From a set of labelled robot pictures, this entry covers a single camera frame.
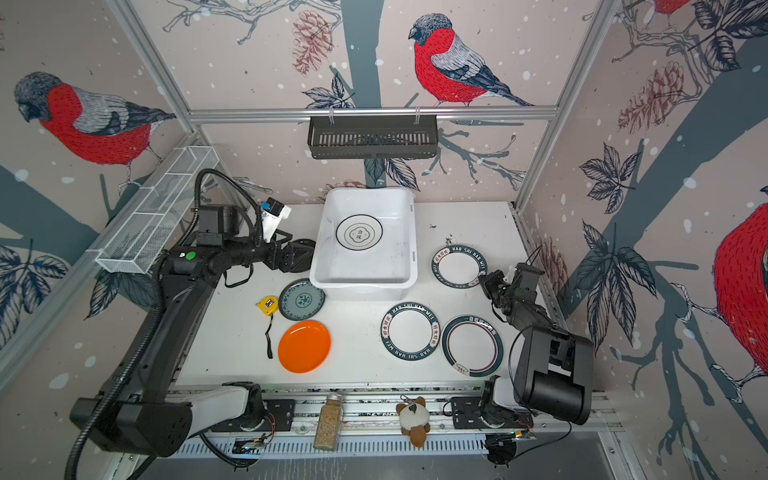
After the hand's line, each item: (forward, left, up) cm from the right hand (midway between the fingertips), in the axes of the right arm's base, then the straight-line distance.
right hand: (480, 277), depth 90 cm
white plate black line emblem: (+22, +42, -5) cm, 47 cm away
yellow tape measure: (-10, +66, -5) cm, 67 cm away
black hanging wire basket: (+45, +49, +22) cm, 70 cm away
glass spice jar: (-40, +40, -2) cm, 57 cm away
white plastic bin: (+6, +30, -7) cm, 31 cm away
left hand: (-7, +49, +25) cm, 56 cm away
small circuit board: (-45, +61, -8) cm, 76 cm away
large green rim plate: (-15, +22, -8) cm, 27 cm away
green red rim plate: (-18, +3, -9) cm, 20 cm away
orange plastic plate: (-21, +53, -7) cm, 57 cm away
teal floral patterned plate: (-6, +58, -6) cm, 59 cm away
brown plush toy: (-38, +20, -6) cm, 43 cm away
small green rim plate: (+5, +6, -2) cm, 8 cm away
